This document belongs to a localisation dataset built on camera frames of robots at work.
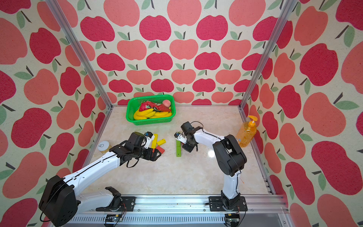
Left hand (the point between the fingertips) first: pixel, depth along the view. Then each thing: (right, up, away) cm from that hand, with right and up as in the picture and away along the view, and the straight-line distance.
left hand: (156, 154), depth 82 cm
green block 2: (+13, -1, +11) cm, 17 cm away
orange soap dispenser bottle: (+55, +13, +3) cm, 56 cm away
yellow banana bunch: (-13, +25, +24) cm, 37 cm away
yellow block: (+1, +5, +16) cm, 17 cm away
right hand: (+21, +1, +14) cm, 25 cm away
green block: (+13, +4, +14) cm, 20 cm away
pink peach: (+3, +35, +33) cm, 48 cm away
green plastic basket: (-25, +33, +32) cm, 52 cm away
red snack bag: (-3, +30, +20) cm, 36 cm away
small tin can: (-36, +3, +9) cm, 37 cm away
